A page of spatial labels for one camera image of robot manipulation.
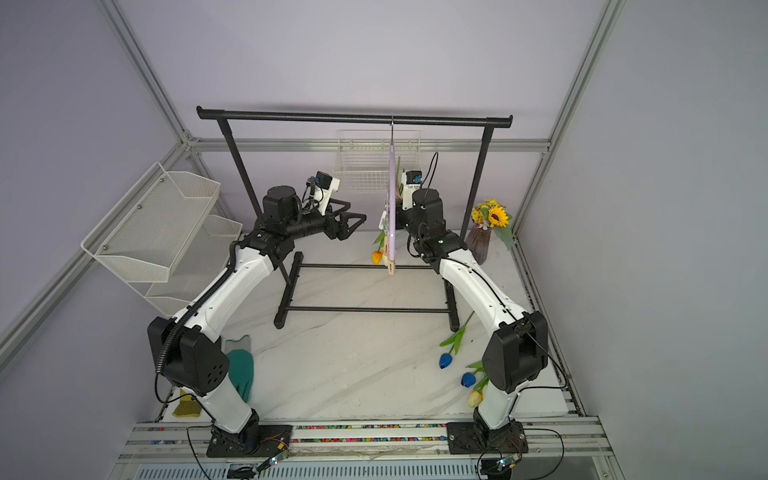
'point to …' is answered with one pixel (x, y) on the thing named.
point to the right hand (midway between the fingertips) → (394, 205)
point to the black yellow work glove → (187, 407)
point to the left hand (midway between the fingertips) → (354, 213)
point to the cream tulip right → (475, 397)
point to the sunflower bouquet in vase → (488, 216)
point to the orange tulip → (377, 256)
